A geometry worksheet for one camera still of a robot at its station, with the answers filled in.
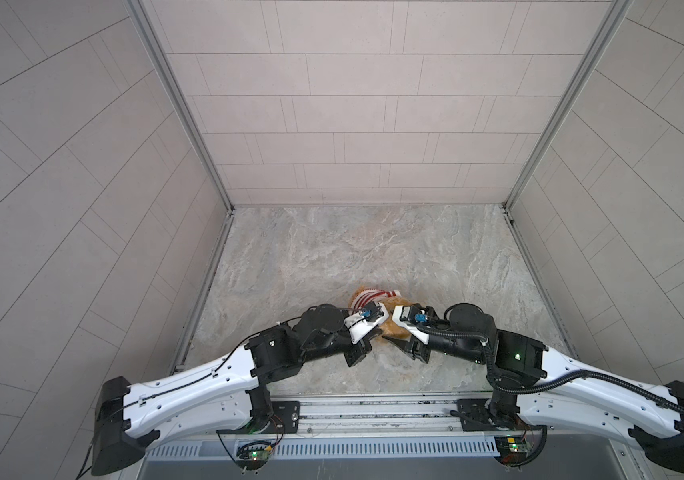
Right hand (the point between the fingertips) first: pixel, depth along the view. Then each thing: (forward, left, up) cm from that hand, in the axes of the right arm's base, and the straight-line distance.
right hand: (388, 329), depth 64 cm
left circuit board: (-19, +32, -20) cm, 42 cm away
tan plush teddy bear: (0, 0, +1) cm, 1 cm away
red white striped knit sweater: (+10, +3, -3) cm, 11 cm away
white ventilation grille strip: (-18, +15, -22) cm, 32 cm away
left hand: (0, 0, -1) cm, 1 cm away
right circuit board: (-21, -27, -23) cm, 41 cm away
